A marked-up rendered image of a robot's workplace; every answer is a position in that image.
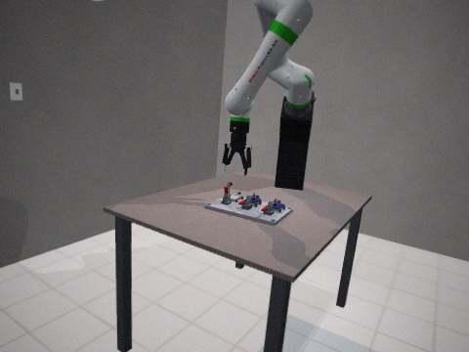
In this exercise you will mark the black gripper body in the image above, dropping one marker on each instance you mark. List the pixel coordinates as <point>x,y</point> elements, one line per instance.
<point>238,140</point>

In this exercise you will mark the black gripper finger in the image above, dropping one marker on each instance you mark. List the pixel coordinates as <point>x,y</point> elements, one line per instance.
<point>227,160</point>
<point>246,164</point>

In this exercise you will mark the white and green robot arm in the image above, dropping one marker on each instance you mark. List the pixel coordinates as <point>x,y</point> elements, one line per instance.
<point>279,34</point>

